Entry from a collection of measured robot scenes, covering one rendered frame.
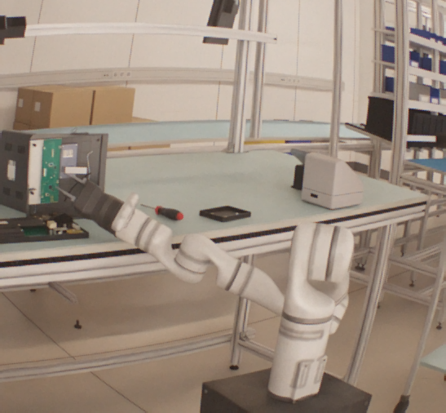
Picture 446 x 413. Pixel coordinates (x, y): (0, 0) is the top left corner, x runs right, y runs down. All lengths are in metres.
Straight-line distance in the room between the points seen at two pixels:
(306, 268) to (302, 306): 0.07
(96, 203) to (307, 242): 0.59
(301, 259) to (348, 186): 1.04
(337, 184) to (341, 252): 0.99
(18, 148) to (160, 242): 0.49
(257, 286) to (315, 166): 0.70
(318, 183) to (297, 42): 6.16
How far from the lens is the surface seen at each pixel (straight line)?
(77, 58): 6.42
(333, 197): 2.11
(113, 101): 5.49
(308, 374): 1.22
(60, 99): 5.22
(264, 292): 1.53
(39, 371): 2.70
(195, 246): 1.51
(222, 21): 4.39
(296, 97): 8.29
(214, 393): 1.28
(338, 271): 1.14
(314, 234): 1.14
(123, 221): 1.51
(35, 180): 1.72
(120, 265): 1.67
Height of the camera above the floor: 1.45
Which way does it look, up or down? 12 degrees down
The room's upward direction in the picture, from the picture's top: 5 degrees clockwise
